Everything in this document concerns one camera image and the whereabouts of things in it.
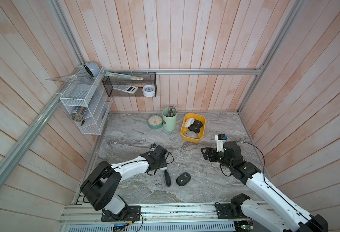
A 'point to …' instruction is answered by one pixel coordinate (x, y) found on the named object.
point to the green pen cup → (169, 123)
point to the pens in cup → (172, 109)
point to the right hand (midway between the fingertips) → (205, 148)
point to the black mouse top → (194, 128)
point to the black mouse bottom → (183, 179)
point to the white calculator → (127, 88)
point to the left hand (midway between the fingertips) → (161, 164)
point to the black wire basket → (149, 78)
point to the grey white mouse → (191, 134)
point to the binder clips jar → (77, 116)
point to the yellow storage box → (201, 135)
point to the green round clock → (155, 122)
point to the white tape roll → (148, 91)
